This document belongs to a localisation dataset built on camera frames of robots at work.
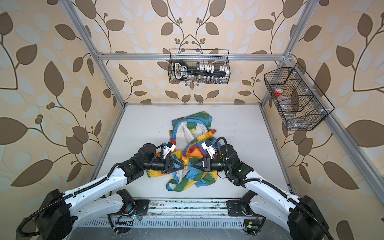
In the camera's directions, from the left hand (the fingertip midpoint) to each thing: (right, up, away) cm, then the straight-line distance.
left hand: (184, 168), depth 69 cm
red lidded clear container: (+50, +38, +11) cm, 64 cm away
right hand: (+4, 0, +1) cm, 4 cm away
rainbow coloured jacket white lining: (+3, +12, +27) cm, 30 cm away
